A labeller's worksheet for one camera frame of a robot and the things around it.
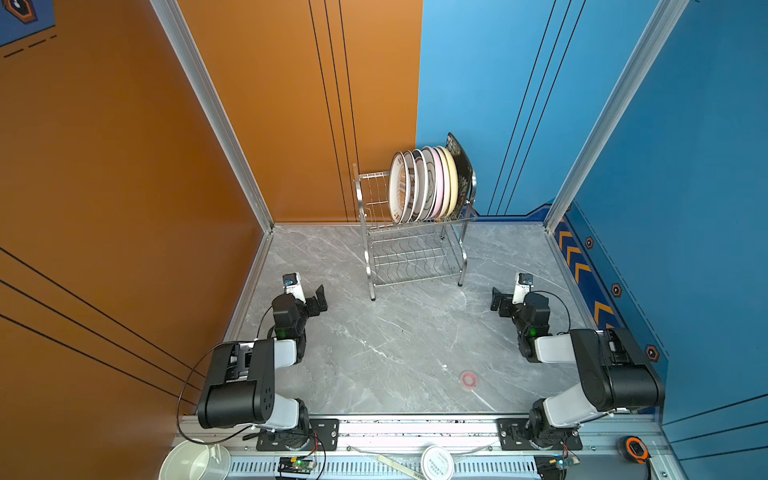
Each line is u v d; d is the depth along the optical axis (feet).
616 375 1.46
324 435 2.43
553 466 2.32
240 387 1.45
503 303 2.80
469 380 2.68
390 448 2.38
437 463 2.12
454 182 2.43
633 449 2.24
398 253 3.46
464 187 2.44
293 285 2.59
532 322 2.34
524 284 2.64
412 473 2.24
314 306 2.72
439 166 2.38
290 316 2.30
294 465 2.32
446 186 2.39
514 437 2.38
